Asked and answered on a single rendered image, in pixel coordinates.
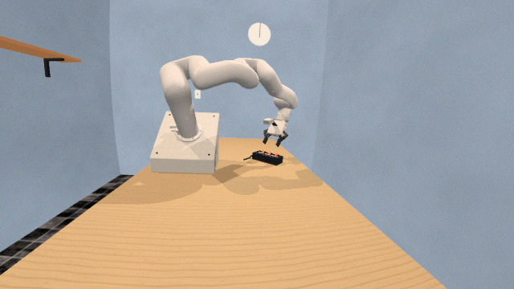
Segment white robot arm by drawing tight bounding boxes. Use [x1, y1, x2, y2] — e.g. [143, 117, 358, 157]
[160, 55, 297, 142]

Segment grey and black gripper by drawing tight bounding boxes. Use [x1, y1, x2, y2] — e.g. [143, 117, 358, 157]
[263, 118, 288, 147]

